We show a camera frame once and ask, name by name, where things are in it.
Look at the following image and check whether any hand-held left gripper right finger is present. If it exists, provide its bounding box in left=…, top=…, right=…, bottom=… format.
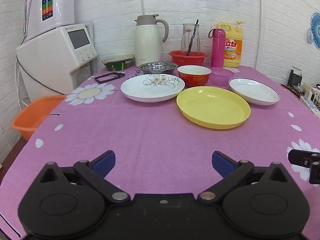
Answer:
left=197, top=151, right=292, bottom=204

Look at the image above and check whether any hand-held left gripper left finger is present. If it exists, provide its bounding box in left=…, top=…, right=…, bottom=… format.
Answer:
left=37, top=150, right=131, bottom=204

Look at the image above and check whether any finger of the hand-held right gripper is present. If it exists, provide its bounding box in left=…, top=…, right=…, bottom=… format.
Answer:
left=287, top=149, right=320, bottom=184

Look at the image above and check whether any yellow plastic plate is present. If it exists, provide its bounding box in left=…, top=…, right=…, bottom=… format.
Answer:
left=176, top=86, right=251, bottom=130

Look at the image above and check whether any white plate with dark rim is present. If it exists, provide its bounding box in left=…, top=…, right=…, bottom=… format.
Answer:
left=228, top=78, right=280, bottom=105

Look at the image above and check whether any white floral plate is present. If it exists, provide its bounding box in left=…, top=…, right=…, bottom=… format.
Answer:
left=120, top=74, right=186, bottom=103

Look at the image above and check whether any stainless steel bowl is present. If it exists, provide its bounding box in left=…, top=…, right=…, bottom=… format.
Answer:
left=138, top=62, right=178, bottom=75

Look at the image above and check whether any pink floral tablecloth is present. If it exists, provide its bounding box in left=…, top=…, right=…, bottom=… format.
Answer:
left=0, top=65, right=320, bottom=240

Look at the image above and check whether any white power strip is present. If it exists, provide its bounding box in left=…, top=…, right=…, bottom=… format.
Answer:
left=299, top=95, right=320, bottom=118

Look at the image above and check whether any black box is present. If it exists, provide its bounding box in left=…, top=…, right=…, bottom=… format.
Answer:
left=287, top=67, right=303, bottom=87

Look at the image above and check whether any purple plastic bowl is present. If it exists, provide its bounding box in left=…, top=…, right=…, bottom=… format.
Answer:
left=208, top=67, right=235, bottom=87

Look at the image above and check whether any orange plastic basket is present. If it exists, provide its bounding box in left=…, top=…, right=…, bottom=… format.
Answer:
left=12, top=95, right=67, bottom=141

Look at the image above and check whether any red ceramic bowl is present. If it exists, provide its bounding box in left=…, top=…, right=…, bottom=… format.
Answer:
left=177, top=65, right=212, bottom=88

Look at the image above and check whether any green instant noodle bowl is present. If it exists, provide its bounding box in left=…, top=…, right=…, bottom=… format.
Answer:
left=102, top=54, right=135, bottom=71

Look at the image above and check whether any red plastic basin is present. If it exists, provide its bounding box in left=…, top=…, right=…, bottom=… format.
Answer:
left=169, top=50, right=208, bottom=67

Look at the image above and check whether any pink thermos bottle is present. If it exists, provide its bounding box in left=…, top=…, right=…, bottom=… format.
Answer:
left=208, top=29, right=227, bottom=68

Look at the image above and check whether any yellow detergent bottle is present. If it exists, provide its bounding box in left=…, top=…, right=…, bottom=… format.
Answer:
left=217, top=21, right=244, bottom=68

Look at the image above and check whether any white water dispenser with screen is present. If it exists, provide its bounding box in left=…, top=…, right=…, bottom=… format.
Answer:
left=16, top=23, right=98, bottom=98

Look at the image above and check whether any white thermos jug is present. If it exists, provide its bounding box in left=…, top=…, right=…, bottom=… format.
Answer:
left=135, top=14, right=169, bottom=68

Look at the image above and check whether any black stirring stick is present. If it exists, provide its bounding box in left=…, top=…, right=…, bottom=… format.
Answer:
left=186, top=19, right=199, bottom=55

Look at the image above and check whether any glass pitcher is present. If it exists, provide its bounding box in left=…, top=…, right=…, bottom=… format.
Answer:
left=180, top=23, right=201, bottom=54

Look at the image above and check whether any black rectangular frame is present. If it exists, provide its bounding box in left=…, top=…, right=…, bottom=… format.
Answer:
left=94, top=72, right=126, bottom=83

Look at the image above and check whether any blue round wall decoration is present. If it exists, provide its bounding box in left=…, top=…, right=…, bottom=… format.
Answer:
left=307, top=9, right=320, bottom=49

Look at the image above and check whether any white wall pipe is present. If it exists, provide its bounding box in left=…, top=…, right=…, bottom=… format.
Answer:
left=257, top=0, right=263, bottom=68

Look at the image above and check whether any white wall water purifier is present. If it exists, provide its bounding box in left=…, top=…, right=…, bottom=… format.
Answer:
left=24, top=0, right=75, bottom=40

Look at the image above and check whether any flexible metal hose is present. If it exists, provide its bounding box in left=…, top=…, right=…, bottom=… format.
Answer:
left=22, top=0, right=34, bottom=34

